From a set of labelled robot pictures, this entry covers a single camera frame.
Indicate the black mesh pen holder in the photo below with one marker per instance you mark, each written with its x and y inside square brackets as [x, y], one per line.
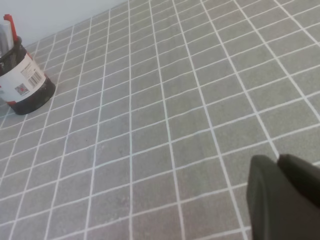
[23, 85]

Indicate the grey checked tablecloth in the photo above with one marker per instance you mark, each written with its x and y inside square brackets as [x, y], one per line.
[158, 108]

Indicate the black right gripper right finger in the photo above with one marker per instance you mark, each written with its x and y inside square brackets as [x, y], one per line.
[304, 176]

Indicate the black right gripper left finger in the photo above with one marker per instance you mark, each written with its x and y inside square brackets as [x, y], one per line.
[277, 211]

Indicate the red capped black pen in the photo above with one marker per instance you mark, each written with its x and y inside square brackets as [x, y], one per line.
[8, 17]

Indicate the silver marker pen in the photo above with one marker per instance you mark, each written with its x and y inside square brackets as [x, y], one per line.
[6, 37]

